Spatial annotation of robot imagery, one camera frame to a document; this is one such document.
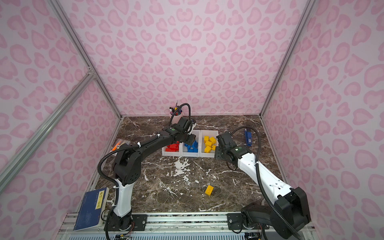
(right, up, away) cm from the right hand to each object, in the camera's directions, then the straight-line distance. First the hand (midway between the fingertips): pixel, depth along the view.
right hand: (221, 152), depth 82 cm
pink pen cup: (-27, +23, +25) cm, 43 cm away
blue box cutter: (+22, +7, +21) cm, 31 cm away
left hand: (-16, +9, +12) cm, 22 cm away
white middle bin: (-22, -1, +16) cm, 27 cm away
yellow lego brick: (-7, +6, +19) cm, 21 cm away
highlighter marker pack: (-66, +4, +21) cm, 70 cm away
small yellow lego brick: (-2, 0, +18) cm, 18 cm away
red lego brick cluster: (-29, +1, +14) cm, 32 cm away
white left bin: (-24, -3, +12) cm, 27 cm away
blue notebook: (-67, -29, -6) cm, 73 cm away
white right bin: (-9, +10, +18) cm, 22 cm away
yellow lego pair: (-2, +5, +19) cm, 20 cm away
